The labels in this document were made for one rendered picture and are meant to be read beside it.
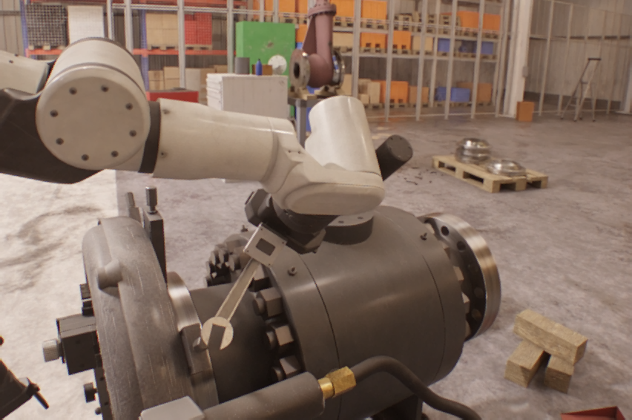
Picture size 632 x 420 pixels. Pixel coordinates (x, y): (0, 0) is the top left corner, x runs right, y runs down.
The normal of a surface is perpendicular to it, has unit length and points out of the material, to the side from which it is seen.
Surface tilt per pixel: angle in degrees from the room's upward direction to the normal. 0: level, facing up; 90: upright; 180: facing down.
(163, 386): 55
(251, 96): 90
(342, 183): 50
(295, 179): 98
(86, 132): 103
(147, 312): 37
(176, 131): 71
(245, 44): 90
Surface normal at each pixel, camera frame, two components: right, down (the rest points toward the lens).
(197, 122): 0.46, -0.42
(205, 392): 0.50, -0.14
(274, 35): 0.43, 0.22
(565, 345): -0.84, 0.11
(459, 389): 0.02, -0.97
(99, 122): 0.40, 0.44
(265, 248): 0.18, -0.06
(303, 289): 0.33, -0.65
